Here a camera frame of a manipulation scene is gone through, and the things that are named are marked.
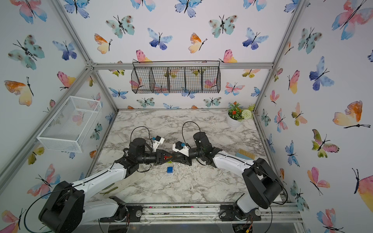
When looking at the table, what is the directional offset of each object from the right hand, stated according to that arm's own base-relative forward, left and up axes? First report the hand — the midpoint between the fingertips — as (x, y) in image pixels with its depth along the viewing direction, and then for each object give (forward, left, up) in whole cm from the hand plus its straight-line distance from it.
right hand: (175, 154), depth 77 cm
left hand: (-2, -1, +1) cm, 3 cm away
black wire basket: (+50, +4, +14) cm, 52 cm away
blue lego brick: (-3, +4, -14) cm, 15 cm away
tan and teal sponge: (+11, -43, -17) cm, 47 cm away
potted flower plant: (+32, -37, -3) cm, 49 cm away
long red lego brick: (-2, +4, +1) cm, 5 cm away
